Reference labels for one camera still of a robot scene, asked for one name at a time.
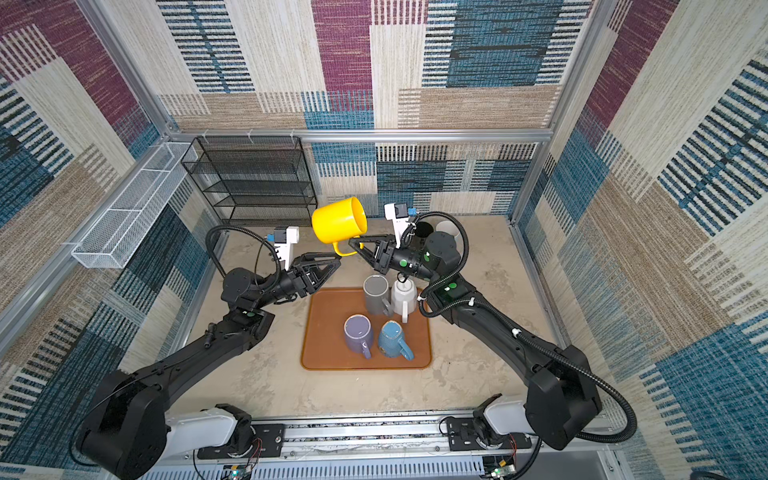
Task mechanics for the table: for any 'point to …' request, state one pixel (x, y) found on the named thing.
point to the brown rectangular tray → (324, 313)
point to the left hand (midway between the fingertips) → (340, 261)
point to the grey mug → (377, 295)
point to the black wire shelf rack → (254, 181)
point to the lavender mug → (357, 330)
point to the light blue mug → (449, 227)
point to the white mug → (404, 297)
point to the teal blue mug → (390, 342)
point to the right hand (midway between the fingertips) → (350, 246)
